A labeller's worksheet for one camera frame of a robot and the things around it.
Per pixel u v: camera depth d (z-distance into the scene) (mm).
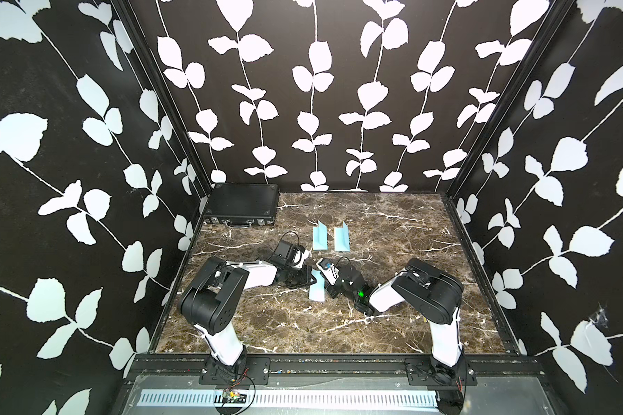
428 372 730
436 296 513
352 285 734
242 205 1150
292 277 804
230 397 705
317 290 888
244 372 719
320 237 1014
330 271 801
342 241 1012
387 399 701
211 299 477
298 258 834
